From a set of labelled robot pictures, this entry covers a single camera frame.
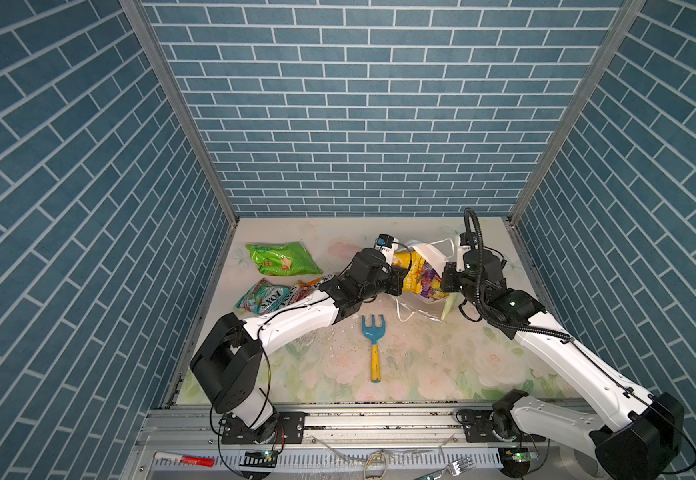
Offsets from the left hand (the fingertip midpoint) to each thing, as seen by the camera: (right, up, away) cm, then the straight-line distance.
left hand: (409, 271), depth 79 cm
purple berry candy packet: (+9, -4, +15) cm, 18 cm away
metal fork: (+10, -45, -11) cm, 47 cm away
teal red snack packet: (-44, -10, +14) cm, 47 cm away
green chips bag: (-39, +2, +20) cm, 44 cm away
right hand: (+9, +3, -1) cm, 10 cm away
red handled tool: (-52, -43, -11) cm, 68 cm away
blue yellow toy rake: (-9, -19, +10) cm, 23 cm away
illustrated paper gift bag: (+7, +5, 0) cm, 9 cm away
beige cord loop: (-11, -44, -9) cm, 47 cm away
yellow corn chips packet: (+1, -3, +1) cm, 3 cm away
